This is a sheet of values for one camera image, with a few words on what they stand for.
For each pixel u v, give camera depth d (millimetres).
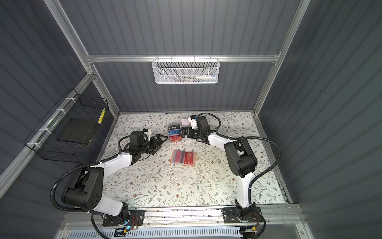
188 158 939
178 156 947
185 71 1119
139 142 731
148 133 856
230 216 735
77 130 738
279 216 741
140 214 754
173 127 1020
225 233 705
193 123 889
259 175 542
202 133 771
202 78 908
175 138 1016
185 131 863
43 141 616
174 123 1140
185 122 1020
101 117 826
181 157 940
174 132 1020
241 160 533
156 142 806
